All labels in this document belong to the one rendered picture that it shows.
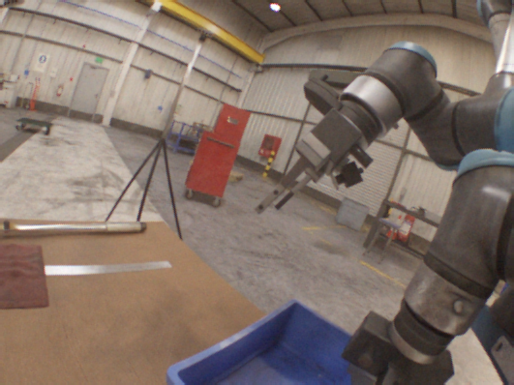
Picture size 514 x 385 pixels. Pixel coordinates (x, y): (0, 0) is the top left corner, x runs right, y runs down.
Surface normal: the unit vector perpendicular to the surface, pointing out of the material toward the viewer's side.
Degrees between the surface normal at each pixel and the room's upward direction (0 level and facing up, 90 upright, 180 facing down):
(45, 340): 0
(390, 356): 90
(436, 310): 91
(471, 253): 90
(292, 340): 90
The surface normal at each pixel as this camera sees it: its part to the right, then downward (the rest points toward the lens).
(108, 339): 0.34, -0.92
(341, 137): -0.25, -0.04
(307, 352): -0.59, -0.07
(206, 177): 0.24, 0.26
